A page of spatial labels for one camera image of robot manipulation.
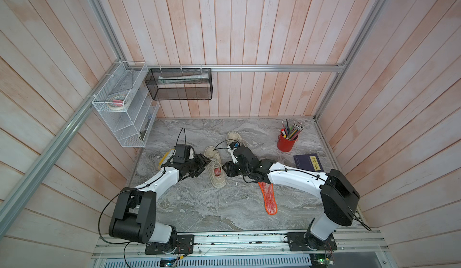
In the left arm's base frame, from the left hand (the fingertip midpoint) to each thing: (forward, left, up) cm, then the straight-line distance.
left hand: (209, 164), depth 89 cm
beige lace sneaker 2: (+22, -13, -4) cm, 25 cm away
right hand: (-3, -8, +3) cm, 9 cm away
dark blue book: (+6, -55, -6) cm, 56 cm away
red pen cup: (+15, -43, -3) cm, 45 cm away
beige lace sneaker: (-1, -3, 0) cm, 3 cm away
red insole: (-11, -30, -7) cm, 32 cm away
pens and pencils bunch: (+18, -45, +5) cm, 48 cm away
